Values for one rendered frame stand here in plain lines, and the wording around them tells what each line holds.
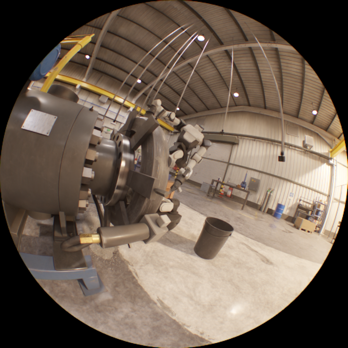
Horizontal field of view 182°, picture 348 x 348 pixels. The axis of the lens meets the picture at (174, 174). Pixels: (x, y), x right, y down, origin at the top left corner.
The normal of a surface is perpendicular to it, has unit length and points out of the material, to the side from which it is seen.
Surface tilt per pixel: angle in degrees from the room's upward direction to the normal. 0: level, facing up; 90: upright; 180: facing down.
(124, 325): 0
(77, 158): 78
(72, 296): 0
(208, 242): 93
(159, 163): 74
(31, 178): 97
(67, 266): 0
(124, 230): 18
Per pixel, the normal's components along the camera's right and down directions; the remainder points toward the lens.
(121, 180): 0.73, 0.29
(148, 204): 0.26, 0.25
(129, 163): 0.81, -0.09
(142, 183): -0.59, -0.16
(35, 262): 0.32, -0.95
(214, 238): -0.42, -0.04
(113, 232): 0.62, -0.72
